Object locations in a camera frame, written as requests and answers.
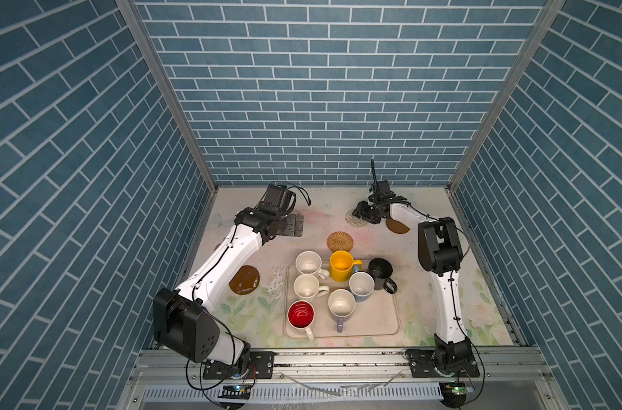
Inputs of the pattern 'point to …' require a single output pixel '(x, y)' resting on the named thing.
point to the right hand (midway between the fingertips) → (359, 215)
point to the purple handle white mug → (341, 303)
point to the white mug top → (309, 262)
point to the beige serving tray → (378, 317)
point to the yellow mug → (341, 264)
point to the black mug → (380, 269)
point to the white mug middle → (307, 287)
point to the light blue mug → (360, 284)
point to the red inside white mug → (301, 315)
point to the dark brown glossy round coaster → (245, 280)
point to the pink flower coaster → (306, 213)
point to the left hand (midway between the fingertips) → (293, 223)
